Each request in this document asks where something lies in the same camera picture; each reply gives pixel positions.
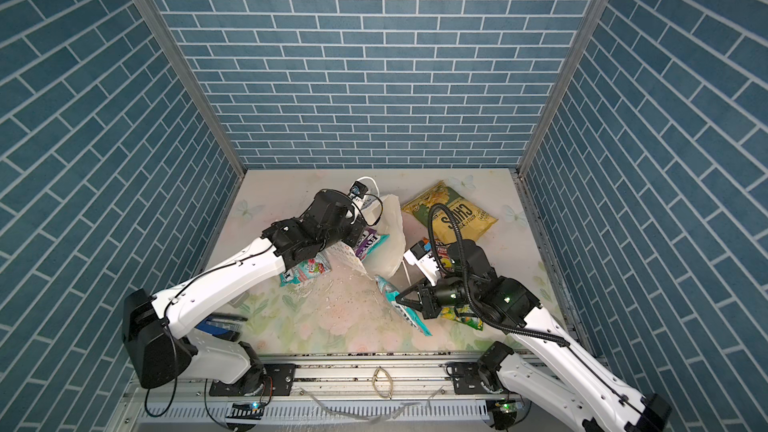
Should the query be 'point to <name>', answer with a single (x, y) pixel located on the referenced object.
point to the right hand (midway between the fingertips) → (395, 297)
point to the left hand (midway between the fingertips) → (362, 217)
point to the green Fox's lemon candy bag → (452, 312)
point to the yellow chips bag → (471, 219)
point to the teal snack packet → (413, 319)
